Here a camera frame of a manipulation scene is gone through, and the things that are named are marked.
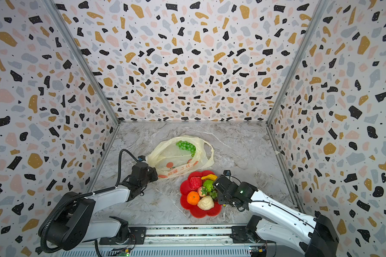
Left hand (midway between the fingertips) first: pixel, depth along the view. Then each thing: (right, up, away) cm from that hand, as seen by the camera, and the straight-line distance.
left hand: (157, 169), depth 92 cm
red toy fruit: (+22, -5, -8) cm, 24 cm away
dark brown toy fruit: (+32, -11, -10) cm, 35 cm away
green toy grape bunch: (+14, +13, +11) cm, 22 cm away
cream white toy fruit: (+28, -14, -14) cm, 34 cm away
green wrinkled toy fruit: (+29, -7, -8) cm, 31 cm away
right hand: (+35, -11, -13) cm, 39 cm away
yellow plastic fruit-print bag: (+11, +6, +12) cm, 17 cm away
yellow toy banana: (+30, -3, -4) cm, 31 cm away
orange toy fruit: (+21, -12, -10) cm, 27 cm away
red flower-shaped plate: (+16, -10, -4) cm, 20 cm away
